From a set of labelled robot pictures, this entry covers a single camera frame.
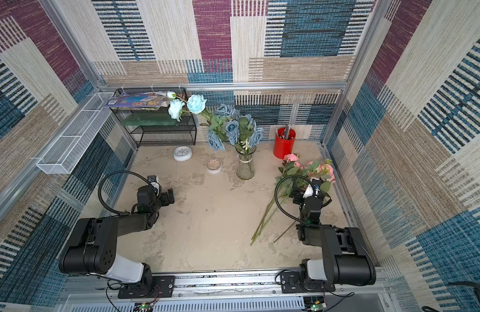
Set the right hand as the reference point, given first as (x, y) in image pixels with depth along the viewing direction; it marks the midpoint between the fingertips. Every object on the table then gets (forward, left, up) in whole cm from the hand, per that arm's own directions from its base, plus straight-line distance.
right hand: (306, 186), depth 90 cm
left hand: (+2, +68, -4) cm, 68 cm away
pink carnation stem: (+17, +6, -1) cm, 18 cm away
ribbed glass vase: (+17, +27, -9) cm, 33 cm away
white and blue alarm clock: (+27, +63, -5) cm, 68 cm away
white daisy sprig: (+7, +27, +22) cm, 36 cm away
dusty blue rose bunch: (+15, +34, +24) cm, 45 cm away
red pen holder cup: (+26, +6, +2) cm, 27 cm away
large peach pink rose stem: (+11, -12, -3) cm, 17 cm away
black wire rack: (+40, +81, +13) cm, 91 cm away
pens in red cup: (+31, +5, +6) cm, 31 cm away
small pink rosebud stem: (-15, +9, -10) cm, 21 cm away
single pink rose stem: (+11, -10, -3) cm, 16 cm away
